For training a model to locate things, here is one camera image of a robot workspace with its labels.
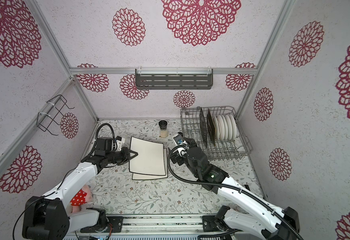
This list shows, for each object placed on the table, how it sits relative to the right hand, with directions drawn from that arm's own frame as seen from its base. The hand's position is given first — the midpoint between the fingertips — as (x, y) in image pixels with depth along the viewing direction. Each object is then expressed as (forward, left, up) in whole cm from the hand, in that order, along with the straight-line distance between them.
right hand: (178, 141), depth 70 cm
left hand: (0, +23, -15) cm, 27 cm away
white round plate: (+22, -24, -14) cm, 35 cm away
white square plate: (-6, +23, -28) cm, 37 cm away
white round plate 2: (+24, -27, -15) cm, 39 cm away
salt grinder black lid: (+28, +11, -19) cm, 36 cm away
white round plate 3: (+25, -32, -17) cm, 44 cm away
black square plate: (+21, -20, -13) cm, 32 cm away
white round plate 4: (+24, -34, -15) cm, 44 cm away
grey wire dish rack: (+39, -11, -30) cm, 50 cm away
